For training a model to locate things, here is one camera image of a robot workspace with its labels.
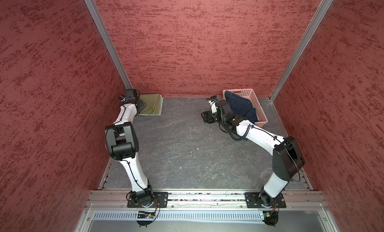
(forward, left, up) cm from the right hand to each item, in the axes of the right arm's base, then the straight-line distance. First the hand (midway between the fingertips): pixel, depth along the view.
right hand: (206, 115), depth 88 cm
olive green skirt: (+23, +38, -11) cm, 46 cm away
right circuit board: (-49, -29, -20) cm, 61 cm away
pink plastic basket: (+33, -39, -14) cm, 53 cm away
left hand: (+10, +45, -6) cm, 46 cm away
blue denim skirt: (+18, -30, -14) cm, 37 cm away
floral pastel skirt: (+25, +33, -17) cm, 45 cm away
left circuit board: (-47, +32, -19) cm, 60 cm away
